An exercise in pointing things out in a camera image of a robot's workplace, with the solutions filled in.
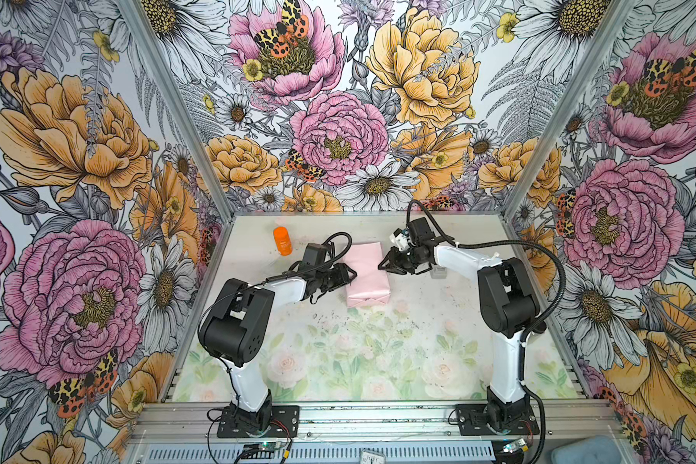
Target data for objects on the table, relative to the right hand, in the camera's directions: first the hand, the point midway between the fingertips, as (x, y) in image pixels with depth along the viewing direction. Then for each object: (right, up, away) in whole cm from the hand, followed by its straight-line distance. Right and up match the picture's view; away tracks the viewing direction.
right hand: (382, 274), depth 95 cm
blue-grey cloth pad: (+46, -38, -27) cm, 65 cm away
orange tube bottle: (-34, +11, +9) cm, 37 cm away
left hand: (-9, -3, 0) cm, 10 cm away
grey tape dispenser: (+20, 0, +5) cm, 20 cm away
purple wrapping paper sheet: (-4, -4, -3) cm, 6 cm away
